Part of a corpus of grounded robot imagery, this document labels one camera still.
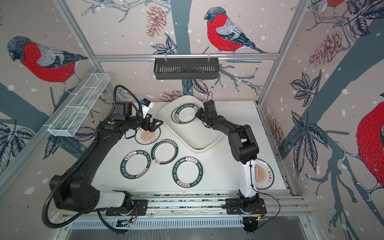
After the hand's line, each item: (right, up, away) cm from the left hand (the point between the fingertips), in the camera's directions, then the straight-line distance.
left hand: (155, 118), depth 77 cm
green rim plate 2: (-15, -28, +10) cm, 33 cm away
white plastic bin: (+21, -12, +20) cm, 32 cm away
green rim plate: (+1, -22, +16) cm, 28 cm away
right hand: (+21, +3, +23) cm, 32 cm away
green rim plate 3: (+13, +2, +27) cm, 30 cm away
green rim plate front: (+17, -32, +8) cm, 37 cm away
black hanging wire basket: (+14, +35, +29) cm, 48 cm away
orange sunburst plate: (-15, -14, +23) cm, 31 cm away
